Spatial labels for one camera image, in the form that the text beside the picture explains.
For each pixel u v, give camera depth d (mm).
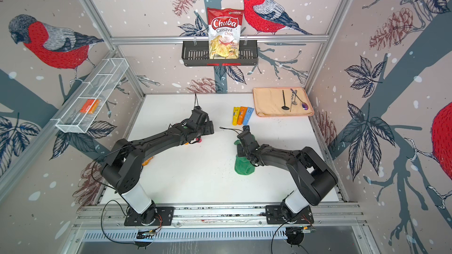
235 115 1072
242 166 850
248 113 1095
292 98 1180
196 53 947
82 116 702
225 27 850
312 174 450
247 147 711
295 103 1141
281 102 1173
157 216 725
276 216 729
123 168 462
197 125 715
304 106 1136
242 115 1070
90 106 721
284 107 1134
